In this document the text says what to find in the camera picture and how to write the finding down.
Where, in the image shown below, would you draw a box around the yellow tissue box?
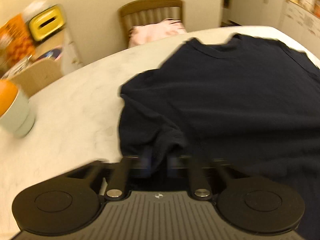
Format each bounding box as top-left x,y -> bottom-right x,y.
28,5 -> 66,42

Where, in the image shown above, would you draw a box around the white wall cabinets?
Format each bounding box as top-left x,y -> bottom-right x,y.
228,0 -> 319,53

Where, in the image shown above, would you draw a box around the wooden slat-back chair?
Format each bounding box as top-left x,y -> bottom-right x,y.
118,0 -> 184,46

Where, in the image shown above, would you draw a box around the pink patterned cloth on chair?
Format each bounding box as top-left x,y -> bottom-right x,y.
128,18 -> 187,48

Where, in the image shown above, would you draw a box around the dark navy t-shirt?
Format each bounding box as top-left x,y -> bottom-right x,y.
119,34 -> 319,239

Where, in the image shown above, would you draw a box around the white cup with orange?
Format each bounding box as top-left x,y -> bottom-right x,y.
1,79 -> 35,138

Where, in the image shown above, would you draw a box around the orange snack bag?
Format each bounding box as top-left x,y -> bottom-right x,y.
1,14 -> 35,68

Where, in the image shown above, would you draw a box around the white side cabinet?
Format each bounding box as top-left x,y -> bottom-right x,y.
34,27 -> 84,76

